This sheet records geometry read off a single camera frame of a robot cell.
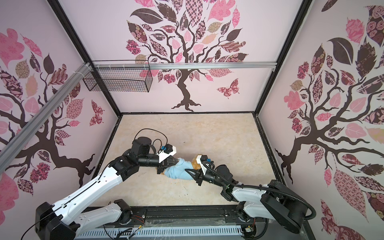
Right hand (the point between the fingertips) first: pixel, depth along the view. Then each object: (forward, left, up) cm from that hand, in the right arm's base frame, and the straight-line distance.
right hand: (187, 166), depth 73 cm
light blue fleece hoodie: (-3, +4, +1) cm, 5 cm away
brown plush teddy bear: (-1, -4, +5) cm, 7 cm away
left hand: (0, +5, +4) cm, 6 cm away
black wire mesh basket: (+78, +58, +1) cm, 97 cm away
